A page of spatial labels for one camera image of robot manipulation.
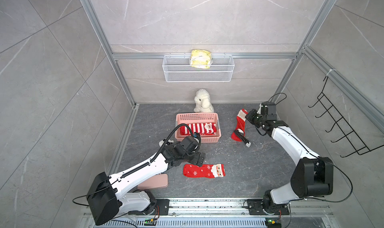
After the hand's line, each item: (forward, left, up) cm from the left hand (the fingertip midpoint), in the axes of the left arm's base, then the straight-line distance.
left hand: (199, 152), depth 78 cm
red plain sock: (+20, -27, -3) cm, 34 cm away
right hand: (+22, -30, +6) cm, 37 cm away
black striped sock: (+15, -27, -7) cm, 32 cm away
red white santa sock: (+22, -4, -10) cm, 25 cm away
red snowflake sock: (-5, -4, -14) cm, 15 cm away
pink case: (-10, +23, -13) cm, 28 cm away
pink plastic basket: (+32, +11, -10) cm, 36 cm away
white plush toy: (+33, -4, +4) cm, 34 cm away
